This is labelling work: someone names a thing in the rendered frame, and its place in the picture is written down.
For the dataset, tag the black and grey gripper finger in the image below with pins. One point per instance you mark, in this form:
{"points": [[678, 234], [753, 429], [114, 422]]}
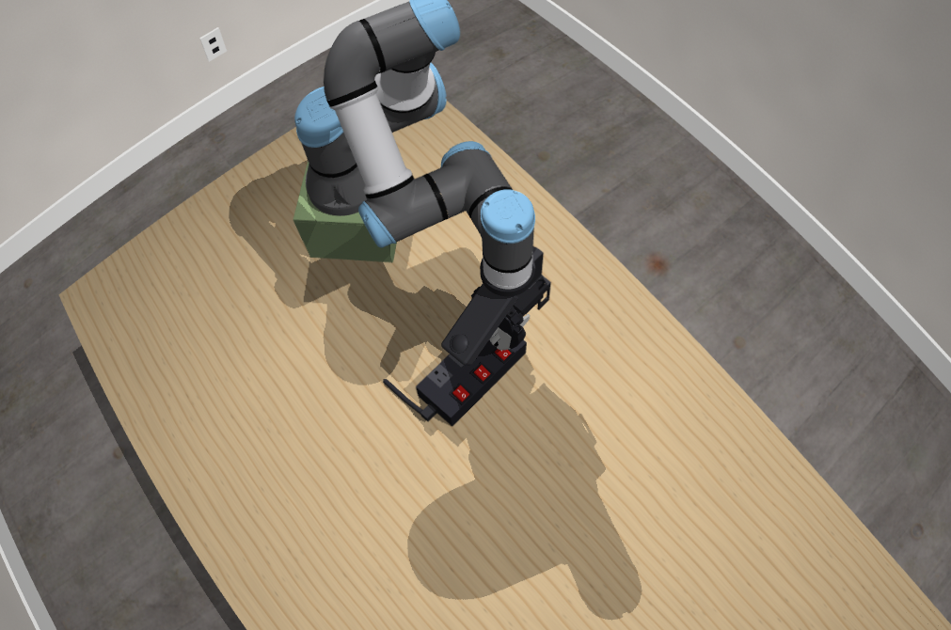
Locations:
{"points": [[509, 341], [494, 339]]}

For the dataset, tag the black power strip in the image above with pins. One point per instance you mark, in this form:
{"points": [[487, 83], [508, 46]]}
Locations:
{"points": [[452, 388]]}

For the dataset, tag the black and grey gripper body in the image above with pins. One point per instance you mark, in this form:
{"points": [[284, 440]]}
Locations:
{"points": [[532, 293]]}

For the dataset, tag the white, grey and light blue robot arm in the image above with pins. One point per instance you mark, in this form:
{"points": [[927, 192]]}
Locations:
{"points": [[396, 205]]}

